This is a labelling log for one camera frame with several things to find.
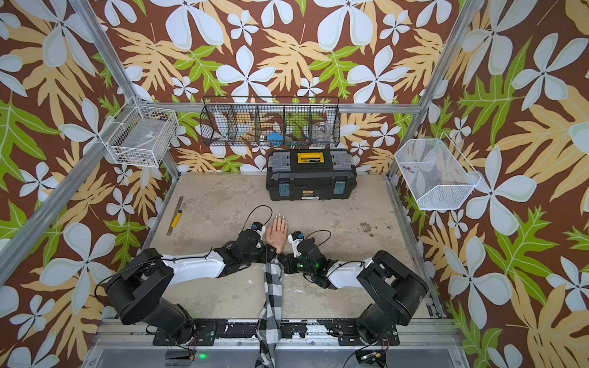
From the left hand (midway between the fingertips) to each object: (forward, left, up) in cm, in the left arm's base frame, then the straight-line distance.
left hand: (274, 248), depth 90 cm
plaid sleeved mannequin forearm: (-27, 0, +3) cm, 28 cm away
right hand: (-5, -2, 0) cm, 6 cm away
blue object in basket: (+38, 0, +26) cm, 46 cm away
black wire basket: (+45, -6, +25) cm, 52 cm away
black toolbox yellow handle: (+27, -17, +14) cm, 35 cm away
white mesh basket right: (+19, -61, +23) cm, 68 cm away
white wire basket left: (+32, +52, +30) cm, 68 cm away
